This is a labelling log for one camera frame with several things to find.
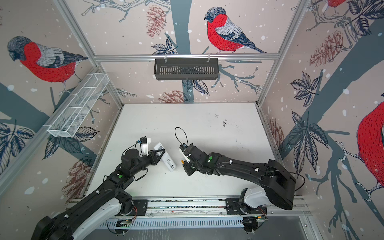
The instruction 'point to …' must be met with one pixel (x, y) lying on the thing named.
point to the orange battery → (183, 162)
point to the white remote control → (165, 158)
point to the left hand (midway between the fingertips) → (163, 151)
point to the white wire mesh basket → (78, 105)
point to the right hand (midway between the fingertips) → (183, 166)
